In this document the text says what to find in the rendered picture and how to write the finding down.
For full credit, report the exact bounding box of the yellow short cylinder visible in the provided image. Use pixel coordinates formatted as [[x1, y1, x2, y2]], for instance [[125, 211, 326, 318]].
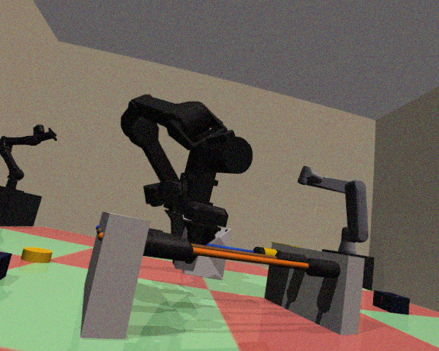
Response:
[[21, 247, 52, 263]]

